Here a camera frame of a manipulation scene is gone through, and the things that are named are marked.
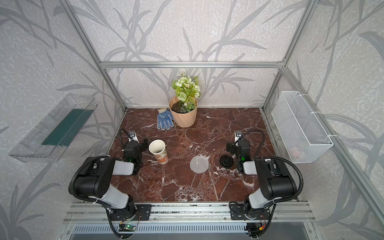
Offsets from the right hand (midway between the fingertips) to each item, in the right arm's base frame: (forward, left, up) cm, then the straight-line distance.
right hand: (236, 139), depth 95 cm
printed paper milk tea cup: (-10, +48, +8) cm, 49 cm away
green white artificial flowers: (+22, +31, +21) cm, 44 cm away
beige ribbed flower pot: (+12, +35, +5) cm, 37 cm away
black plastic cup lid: (-13, +8, -4) cm, 16 cm away
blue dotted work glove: (+23, +52, -6) cm, 57 cm away
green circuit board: (-46, +59, -6) cm, 75 cm away
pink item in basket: (-17, -23, +15) cm, 32 cm away
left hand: (0, +64, +3) cm, 64 cm away
